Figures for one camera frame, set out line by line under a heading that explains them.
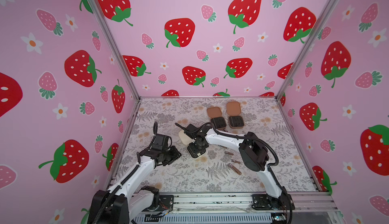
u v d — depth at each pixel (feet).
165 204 2.40
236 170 2.75
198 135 2.27
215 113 3.65
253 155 1.76
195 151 2.68
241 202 2.49
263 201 2.43
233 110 3.69
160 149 2.15
